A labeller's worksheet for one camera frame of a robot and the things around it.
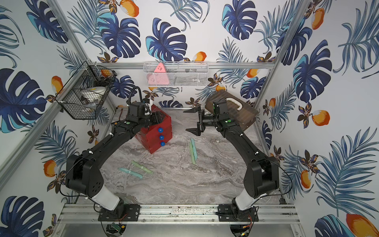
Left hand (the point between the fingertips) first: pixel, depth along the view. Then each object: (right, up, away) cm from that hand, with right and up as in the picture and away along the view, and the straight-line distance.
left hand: (161, 113), depth 84 cm
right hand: (+13, -3, -11) cm, 18 cm away
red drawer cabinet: (-6, -13, +6) cm, 16 cm away
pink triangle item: (-2, +23, +5) cm, 23 cm away
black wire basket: (-46, +11, +1) cm, 47 cm away
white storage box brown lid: (+46, +2, +8) cm, 47 cm away
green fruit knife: (-17, -31, +8) cm, 36 cm away
